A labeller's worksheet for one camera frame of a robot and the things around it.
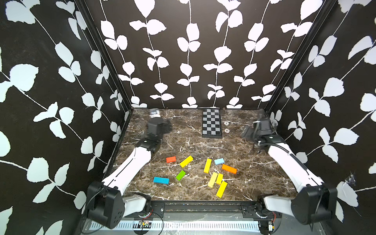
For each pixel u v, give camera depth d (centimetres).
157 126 59
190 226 70
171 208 75
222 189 80
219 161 91
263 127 62
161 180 83
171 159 92
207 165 89
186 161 91
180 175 86
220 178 85
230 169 89
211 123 108
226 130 107
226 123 111
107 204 39
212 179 84
